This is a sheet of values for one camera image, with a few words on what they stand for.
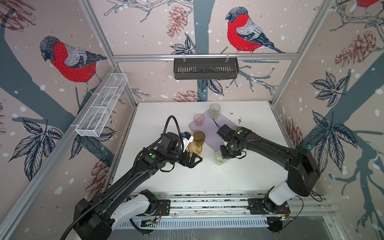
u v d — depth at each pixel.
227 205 0.76
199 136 0.99
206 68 1.04
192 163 0.63
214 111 1.10
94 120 0.71
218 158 0.85
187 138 0.67
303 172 0.43
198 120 1.07
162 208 0.73
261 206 0.73
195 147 0.94
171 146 0.58
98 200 0.40
